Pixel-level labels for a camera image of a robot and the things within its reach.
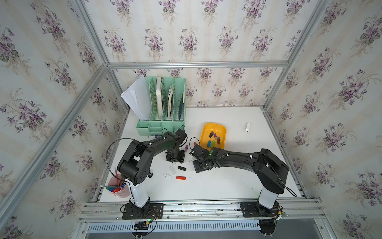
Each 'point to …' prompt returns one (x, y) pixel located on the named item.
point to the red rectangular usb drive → (180, 178)
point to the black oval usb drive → (182, 168)
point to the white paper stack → (138, 97)
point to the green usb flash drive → (213, 144)
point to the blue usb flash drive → (209, 143)
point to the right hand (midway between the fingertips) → (199, 167)
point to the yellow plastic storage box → (213, 135)
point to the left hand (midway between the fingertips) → (180, 162)
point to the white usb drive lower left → (167, 176)
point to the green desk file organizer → (167, 98)
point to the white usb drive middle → (173, 172)
